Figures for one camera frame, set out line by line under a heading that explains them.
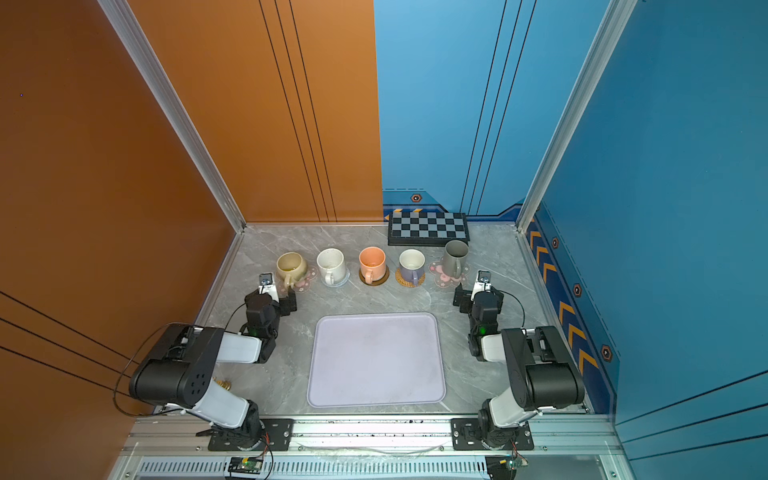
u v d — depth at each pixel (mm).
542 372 451
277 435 740
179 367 461
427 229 1160
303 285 1021
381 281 1023
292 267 1029
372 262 1025
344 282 1023
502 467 709
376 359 855
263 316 721
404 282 1023
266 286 791
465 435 725
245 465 720
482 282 792
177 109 866
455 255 970
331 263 1040
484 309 707
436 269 1056
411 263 1029
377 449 725
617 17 698
